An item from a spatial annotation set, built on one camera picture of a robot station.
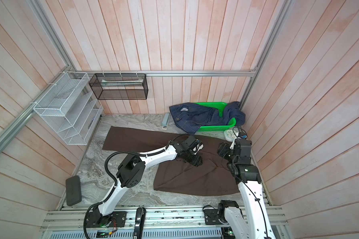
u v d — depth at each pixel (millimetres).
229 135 1040
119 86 1071
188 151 762
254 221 405
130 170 545
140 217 700
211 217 730
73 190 799
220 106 1154
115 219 729
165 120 1107
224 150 658
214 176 859
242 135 645
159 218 757
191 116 1112
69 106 711
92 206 658
